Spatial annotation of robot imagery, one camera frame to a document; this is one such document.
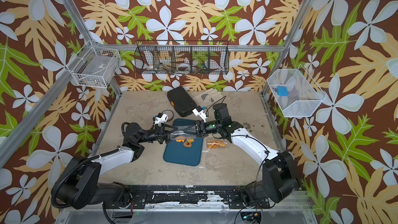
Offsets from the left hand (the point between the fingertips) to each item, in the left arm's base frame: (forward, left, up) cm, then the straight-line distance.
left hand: (177, 132), depth 71 cm
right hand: (0, -5, -1) cm, 5 cm away
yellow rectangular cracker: (+7, -5, -23) cm, 25 cm away
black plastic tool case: (+36, +2, -19) cm, 41 cm away
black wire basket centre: (+52, +1, +6) cm, 52 cm away
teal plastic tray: (-1, +4, -22) cm, 23 cm away
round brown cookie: (+4, -3, -23) cm, 24 cm away
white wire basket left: (+36, +49, +9) cm, 62 cm away
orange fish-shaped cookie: (+7, +2, -23) cm, 24 cm away
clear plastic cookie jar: (-1, -3, +2) cm, 4 cm away
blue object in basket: (+26, -57, +1) cm, 63 cm away
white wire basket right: (+18, -63, +6) cm, 66 cm away
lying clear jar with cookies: (+5, -19, -22) cm, 30 cm away
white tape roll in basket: (+47, 0, +2) cm, 47 cm away
